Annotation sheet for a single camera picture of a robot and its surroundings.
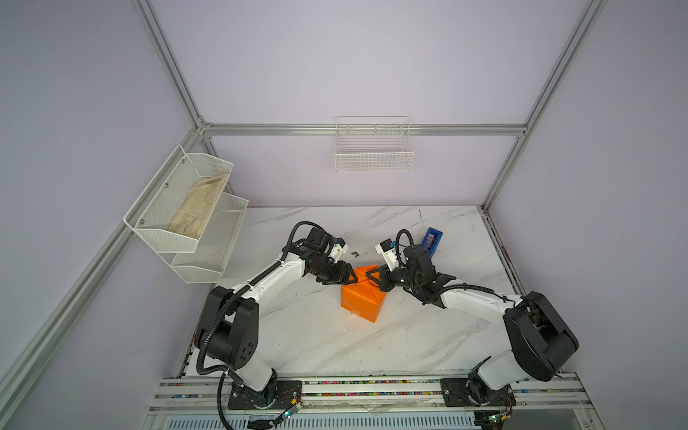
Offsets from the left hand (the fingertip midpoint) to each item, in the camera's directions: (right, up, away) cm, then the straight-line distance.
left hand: (348, 282), depth 84 cm
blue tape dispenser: (+32, +13, +18) cm, 38 cm away
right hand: (+6, +3, 0) cm, 6 cm away
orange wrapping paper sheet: (+5, -4, -4) cm, 7 cm away
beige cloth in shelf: (-46, +23, -5) cm, 51 cm away
